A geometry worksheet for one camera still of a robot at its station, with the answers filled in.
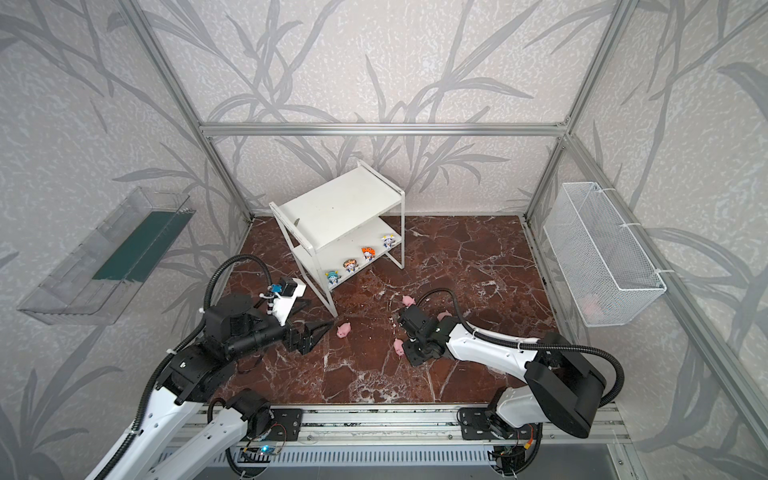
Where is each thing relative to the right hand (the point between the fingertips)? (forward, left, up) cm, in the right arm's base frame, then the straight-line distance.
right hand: (411, 342), depth 85 cm
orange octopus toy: (+20, +12, +17) cm, 29 cm away
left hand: (0, +20, +24) cm, 31 cm away
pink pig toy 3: (-1, +4, 0) cm, 4 cm away
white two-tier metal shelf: (+19, +18, +31) cm, 40 cm away
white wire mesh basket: (+2, -40, +33) cm, 52 cm away
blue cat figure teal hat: (+12, +21, +17) cm, 30 cm away
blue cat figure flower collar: (+16, +17, +17) cm, 29 cm away
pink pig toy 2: (+9, -10, -1) cm, 14 cm away
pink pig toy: (+15, +1, -2) cm, 15 cm away
